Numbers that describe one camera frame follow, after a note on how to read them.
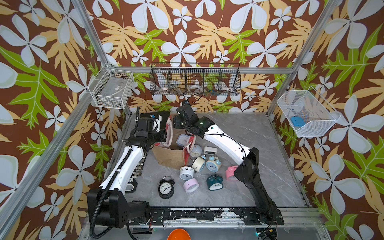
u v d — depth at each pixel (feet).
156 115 2.36
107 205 1.28
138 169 2.91
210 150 2.98
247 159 1.69
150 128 2.09
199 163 2.85
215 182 2.57
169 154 2.53
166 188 2.64
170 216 2.46
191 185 2.53
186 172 2.69
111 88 2.81
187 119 2.04
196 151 2.98
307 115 2.71
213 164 2.78
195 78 3.18
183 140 3.35
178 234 2.17
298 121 2.67
